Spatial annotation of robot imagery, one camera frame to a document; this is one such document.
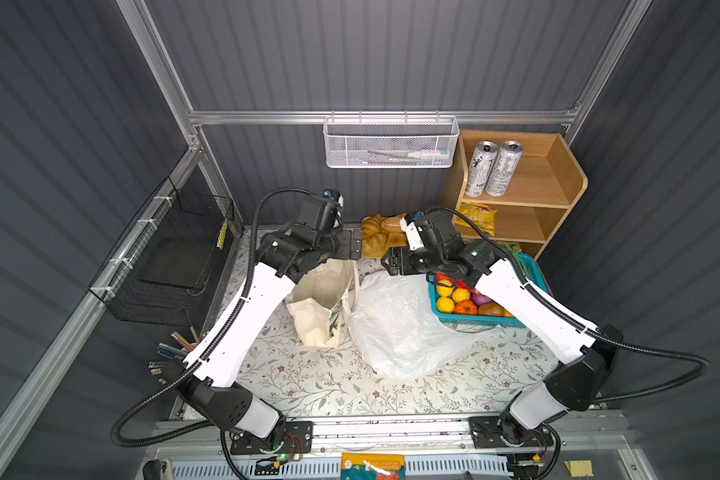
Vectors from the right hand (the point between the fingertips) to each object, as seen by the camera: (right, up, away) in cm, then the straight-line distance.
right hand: (393, 261), depth 75 cm
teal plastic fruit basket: (+47, -4, +20) cm, 51 cm away
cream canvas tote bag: (-22, -13, +23) cm, 35 cm away
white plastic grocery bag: (+3, -22, +14) cm, 26 cm away
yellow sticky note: (+42, -48, -7) cm, 64 cm away
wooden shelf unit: (+43, +24, +14) cm, 51 cm away
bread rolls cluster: (-2, +10, +39) cm, 40 cm away
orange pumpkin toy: (+24, -15, +16) cm, 32 cm away
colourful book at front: (-6, -48, -6) cm, 49 cm away
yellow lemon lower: (+18, -14, +19) cm, 29 cm away
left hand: (-13, +7, -4) cm, 15 cm away
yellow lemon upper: (+18, -10, +19) cm, 28 cm away
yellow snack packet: (+32, +15, +24) cm, 42 cm away
